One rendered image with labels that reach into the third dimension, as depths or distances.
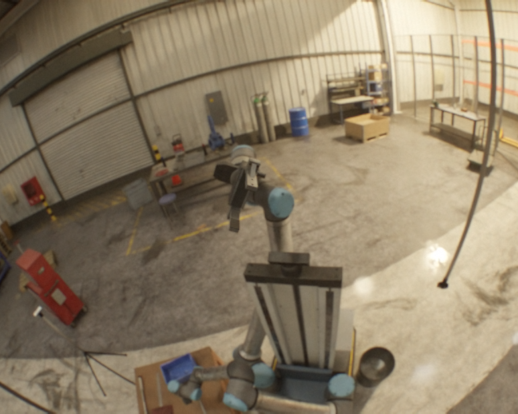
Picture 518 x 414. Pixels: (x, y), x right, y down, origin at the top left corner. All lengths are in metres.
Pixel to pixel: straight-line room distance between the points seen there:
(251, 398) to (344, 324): 0.90
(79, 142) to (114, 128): 1.40
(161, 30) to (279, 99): 4.45
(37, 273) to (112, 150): 5.71
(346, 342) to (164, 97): 7.64
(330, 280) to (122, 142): 8.02
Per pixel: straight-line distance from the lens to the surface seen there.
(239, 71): 8.08
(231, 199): 0.71
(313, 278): 0.80
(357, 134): 7.17
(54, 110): 9.25
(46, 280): 3.87
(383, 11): 10.72
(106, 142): 8.58
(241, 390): 1.15
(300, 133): 7.96
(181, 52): 7.98
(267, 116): 7.72
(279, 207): 0.77
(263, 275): 0.84
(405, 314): 2.90
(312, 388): 1.75
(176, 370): 2.33
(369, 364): 2.43
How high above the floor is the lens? 2.40
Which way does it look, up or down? 32 degrees down
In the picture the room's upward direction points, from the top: 14 degrees counter-clockwise
